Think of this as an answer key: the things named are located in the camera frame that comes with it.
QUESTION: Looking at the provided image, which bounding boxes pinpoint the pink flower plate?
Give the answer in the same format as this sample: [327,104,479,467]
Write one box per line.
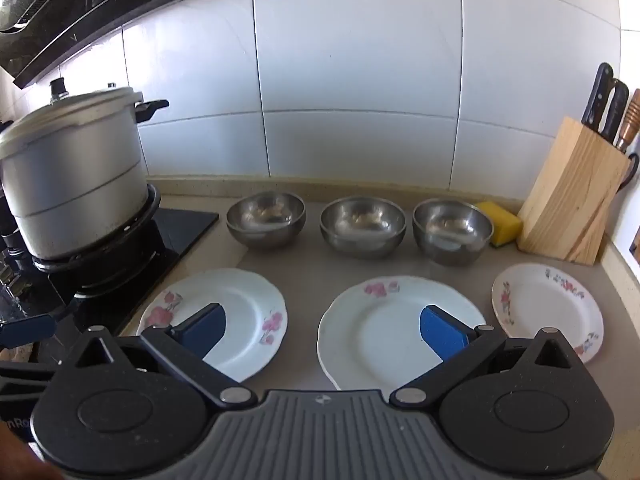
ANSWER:
[137,269,288,382]
[317,275,485,396]

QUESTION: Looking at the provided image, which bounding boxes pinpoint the small colourful flower plate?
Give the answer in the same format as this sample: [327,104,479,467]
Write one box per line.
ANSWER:
[490,263,604,363]

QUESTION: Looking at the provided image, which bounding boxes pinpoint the steel bowl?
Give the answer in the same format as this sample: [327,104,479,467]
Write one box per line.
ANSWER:
[319,196,407,259]
[226,191,307,250]
[411,198,495,266]

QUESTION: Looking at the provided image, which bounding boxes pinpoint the person's right hand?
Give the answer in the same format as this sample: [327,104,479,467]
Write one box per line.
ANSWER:
[1,440,63,480]

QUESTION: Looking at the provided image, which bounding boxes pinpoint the black gas stove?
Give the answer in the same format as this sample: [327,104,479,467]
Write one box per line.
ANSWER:
[1,186,219,363]

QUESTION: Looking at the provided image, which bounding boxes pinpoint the yellow green sponge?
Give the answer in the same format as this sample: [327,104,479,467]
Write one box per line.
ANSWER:
[476,202,523,248]

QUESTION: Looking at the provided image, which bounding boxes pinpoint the silver pressure cooker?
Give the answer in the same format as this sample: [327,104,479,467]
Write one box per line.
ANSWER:
[1,78,169,260]

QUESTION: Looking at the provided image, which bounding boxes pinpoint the wooden knife block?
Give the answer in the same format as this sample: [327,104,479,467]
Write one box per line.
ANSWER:
[516,117,629,266]

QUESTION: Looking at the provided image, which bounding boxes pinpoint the black scissors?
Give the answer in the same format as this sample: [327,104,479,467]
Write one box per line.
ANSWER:
[617,153,640,192]

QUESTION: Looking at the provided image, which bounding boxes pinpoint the wooden window frame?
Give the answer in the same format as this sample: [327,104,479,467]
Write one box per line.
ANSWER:
[629,228,640,260]

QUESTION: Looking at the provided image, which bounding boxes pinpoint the wooden handled knife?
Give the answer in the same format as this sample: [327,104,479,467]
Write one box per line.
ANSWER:
[615,89,640,153]

